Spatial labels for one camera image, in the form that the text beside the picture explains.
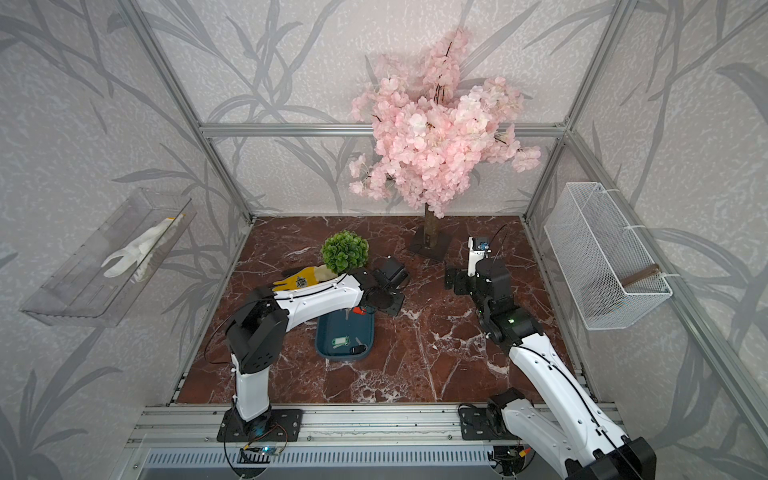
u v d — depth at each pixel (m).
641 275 0.63
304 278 1.00
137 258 0.68
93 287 0.64
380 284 0.67
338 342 0.87
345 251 0.93
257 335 0.49
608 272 0.60
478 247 0.64
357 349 0.87
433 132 0.60
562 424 0.43
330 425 0.75
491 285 0.53
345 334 0.87
